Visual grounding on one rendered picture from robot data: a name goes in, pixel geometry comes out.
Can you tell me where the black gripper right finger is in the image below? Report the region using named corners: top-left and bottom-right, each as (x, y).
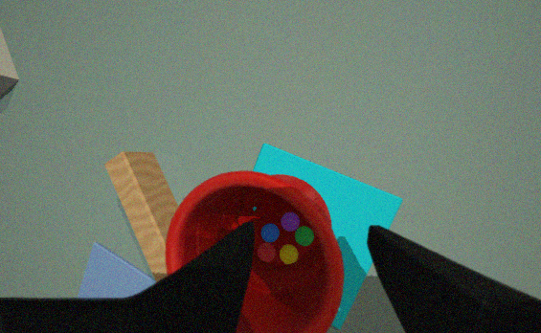
top-left (367, 225), bottom-right (541, 333)

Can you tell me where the tan wooden bar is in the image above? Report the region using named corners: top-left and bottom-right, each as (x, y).
top-left (104, 151), bottom-right (179, 282)

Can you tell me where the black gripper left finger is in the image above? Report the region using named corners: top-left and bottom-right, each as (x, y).
top-left (0, 222), bottom-right (255, 333)

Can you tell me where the red cup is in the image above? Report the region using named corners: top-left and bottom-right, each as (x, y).
top-left (166, 170), bottom-right (344, 333)

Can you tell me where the blue marble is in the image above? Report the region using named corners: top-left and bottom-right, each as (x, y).
top-left (261, 223), bottom-right (280, 242)

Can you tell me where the purple marble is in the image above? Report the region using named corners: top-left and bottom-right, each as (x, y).
top-left (281, 212), bottom-right (300, 232)

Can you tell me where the red marble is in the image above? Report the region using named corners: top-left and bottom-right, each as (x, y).
top-left (258, 242), bottom-right (276, 262)

